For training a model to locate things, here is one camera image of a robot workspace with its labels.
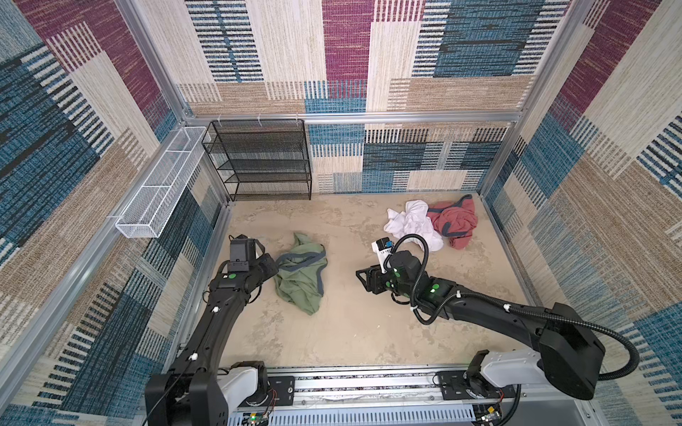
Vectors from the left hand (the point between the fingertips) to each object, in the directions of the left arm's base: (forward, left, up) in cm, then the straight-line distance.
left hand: (272, 259), depth 84 cm
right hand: (-6, -29, -1) cm, 29 cm away
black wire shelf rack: (+44, +8, +5) cm, 45 cm away
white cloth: (+23, -51, -9) cm, 57 cm away
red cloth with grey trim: (+20, -65, -6) cm, 68 cm away
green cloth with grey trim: (-2, -8, -6) cm, 10 cm away
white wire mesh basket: (+3, +29, +19) cm, 35 cm away
